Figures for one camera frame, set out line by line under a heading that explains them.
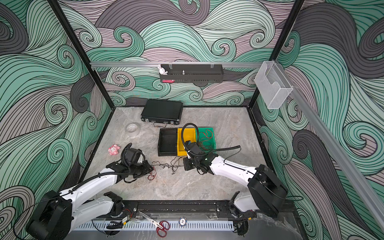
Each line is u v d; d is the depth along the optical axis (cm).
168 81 90
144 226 70
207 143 95
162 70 85
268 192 41
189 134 111
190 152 63
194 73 95
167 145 97
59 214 40
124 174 60
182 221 70
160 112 117
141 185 81
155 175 85
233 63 95
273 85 83
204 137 94
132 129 106
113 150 92
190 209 74
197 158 63
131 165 66
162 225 69
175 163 88
